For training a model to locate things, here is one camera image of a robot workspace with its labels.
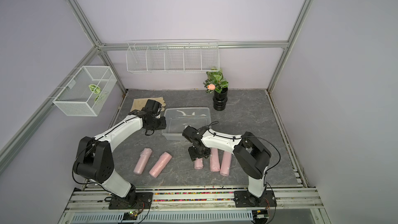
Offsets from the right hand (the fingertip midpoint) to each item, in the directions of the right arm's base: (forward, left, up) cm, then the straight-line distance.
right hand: (196, 155), depth 86 cm
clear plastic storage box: (+27, +14, -3) cm, 30 cm away
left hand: (+15, +20, +7) cm, 26 cm away
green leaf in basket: (+25, +52, +29) cm, 65 cm away
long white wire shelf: (+57, +16, +27) cm, 65 cm away
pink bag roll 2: (-6, +19, +2) cm, 20 cm away
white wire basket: (+25, +59, +25) cm, 69 cm away
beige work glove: (+40, +43, -2) cm, 59 cm away
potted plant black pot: (+35, -12, +22) cm, 43 cm away
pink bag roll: (0, +28, +2) cm, 29 cm away
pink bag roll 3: (-3, -10, +2) cm, 11 cm away
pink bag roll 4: (-7, -15, 0) cm, 17 cm away
